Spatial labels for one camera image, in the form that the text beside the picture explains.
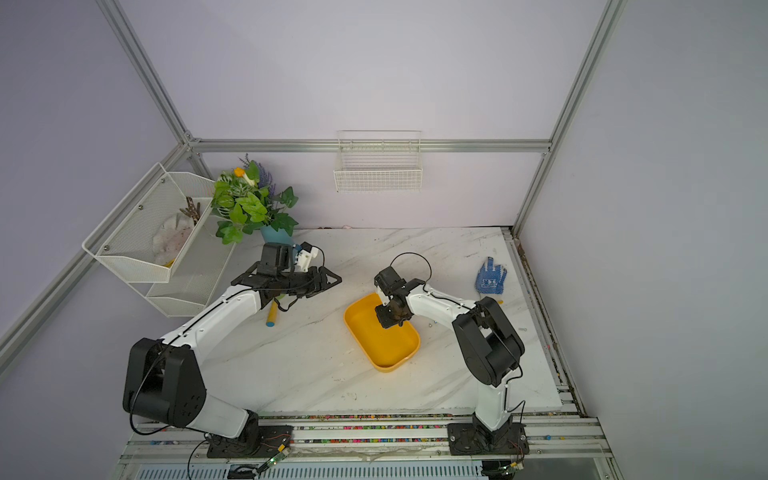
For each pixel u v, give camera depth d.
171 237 0.78
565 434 0.75
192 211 0.82
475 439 0.74
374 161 1.06
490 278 1.04
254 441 0.67
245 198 0.79
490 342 0.49
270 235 0.97
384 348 0.84
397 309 0.68
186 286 0.91
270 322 0.91
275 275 0.67
